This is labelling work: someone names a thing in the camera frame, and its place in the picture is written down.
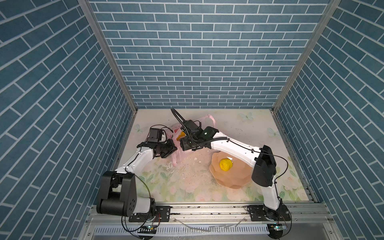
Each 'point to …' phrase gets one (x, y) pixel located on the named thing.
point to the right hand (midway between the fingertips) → (182, 142)
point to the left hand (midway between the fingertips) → (178, 146)
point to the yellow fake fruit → (226, 164)
